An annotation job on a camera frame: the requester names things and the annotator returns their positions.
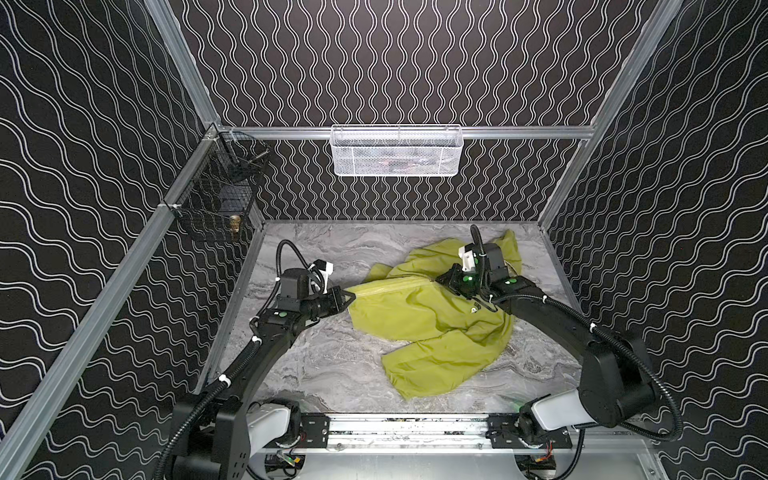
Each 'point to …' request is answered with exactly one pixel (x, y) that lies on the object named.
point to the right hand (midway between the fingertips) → (437, 278)
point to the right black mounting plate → (503, 431)
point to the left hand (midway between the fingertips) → (362, 297)
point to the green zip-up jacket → (437, 333)
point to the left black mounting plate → (314, 432)
